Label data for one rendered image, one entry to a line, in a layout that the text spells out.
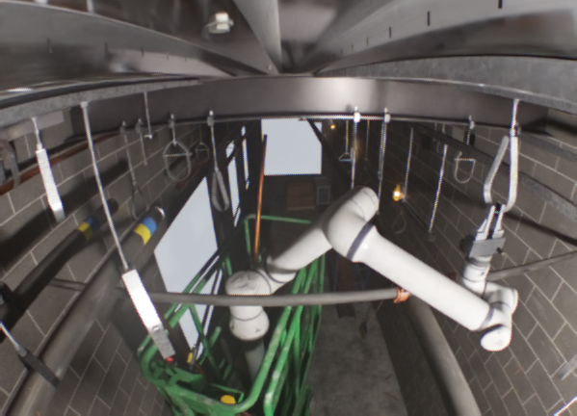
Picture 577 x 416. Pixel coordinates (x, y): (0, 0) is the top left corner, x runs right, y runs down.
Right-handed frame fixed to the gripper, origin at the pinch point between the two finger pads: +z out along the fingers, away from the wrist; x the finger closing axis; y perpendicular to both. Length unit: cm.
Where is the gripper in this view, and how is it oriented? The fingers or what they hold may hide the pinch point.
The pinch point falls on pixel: (494, 210)
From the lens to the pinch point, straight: 83.0
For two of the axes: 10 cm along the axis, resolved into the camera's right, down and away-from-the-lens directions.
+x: -10.0, 0.3, -0.1
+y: 0.2, 4.2, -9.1
